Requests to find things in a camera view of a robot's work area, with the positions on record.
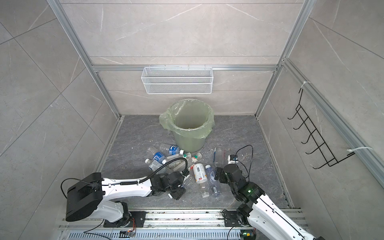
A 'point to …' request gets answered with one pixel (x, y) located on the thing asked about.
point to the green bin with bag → (191, 121)
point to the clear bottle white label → (154, 164)
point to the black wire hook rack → (315, 135)
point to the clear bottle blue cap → (213, 184)
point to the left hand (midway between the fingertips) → (182, 184)
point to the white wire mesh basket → (176, 80)
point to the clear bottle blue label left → (157, 156)
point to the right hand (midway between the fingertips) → (222, 168)
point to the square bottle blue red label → (218, 156)
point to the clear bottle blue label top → (172, 150)
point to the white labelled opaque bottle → (200, 173)
